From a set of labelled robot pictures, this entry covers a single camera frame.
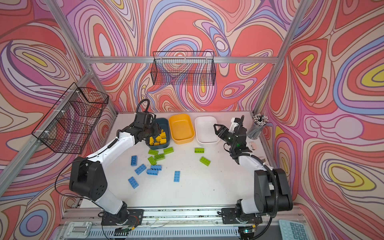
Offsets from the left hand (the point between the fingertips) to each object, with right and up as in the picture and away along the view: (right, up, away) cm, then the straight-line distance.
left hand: (159, 127), depth 89 cm
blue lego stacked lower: (-5, -26, -2) cm, 27 cm away
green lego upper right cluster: (+4, -16, +7) cm, 18 cm away
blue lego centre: (+11, -29, -3) cm, 31 cm away
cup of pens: (+61, -3, +8) cm, 62 cm away
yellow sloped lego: (0, -10, +10) cm, 14 cm away
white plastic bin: (+29, -4, +21) cm, 36 cm away
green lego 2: (+24, -15, +7) cm, 30 cm away
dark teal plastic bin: (0, +2, +17) cm, 17 cm away
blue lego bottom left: (-14, -31, -6) cm, 35 cm away
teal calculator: (+67, -49, -20) cm, 85 cm away
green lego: (-6, -17, +9) cm, 20 cm away
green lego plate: (+28, -21, +2) cm, 35 cm away
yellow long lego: (0, -7, +13) cm, 15 cm away
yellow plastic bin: (+12, -1, +22) cm, 25 cm away
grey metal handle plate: (-34, -48, -20) cm, 62 cm away
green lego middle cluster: (-1, -19, +4) cm, 19 cm away
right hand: (+34, -1, -2) cm, 34 cm away
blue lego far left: (-16, -21, +2) cm, 27 cm away
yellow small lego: (-4, -11, +10) cm, 16 cm away
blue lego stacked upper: (-1, -25, 0) cm, 25 cm away
